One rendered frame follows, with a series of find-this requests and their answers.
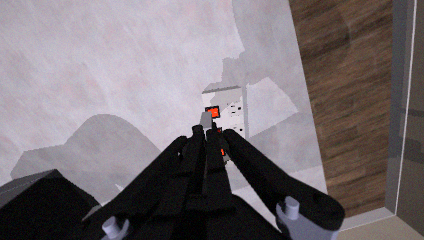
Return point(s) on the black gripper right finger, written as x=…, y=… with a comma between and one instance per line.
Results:
x=302, y=212

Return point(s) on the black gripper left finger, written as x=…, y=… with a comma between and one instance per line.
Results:
x=183, y=173

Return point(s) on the grey power strip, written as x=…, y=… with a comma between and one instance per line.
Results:
x=226, y=105

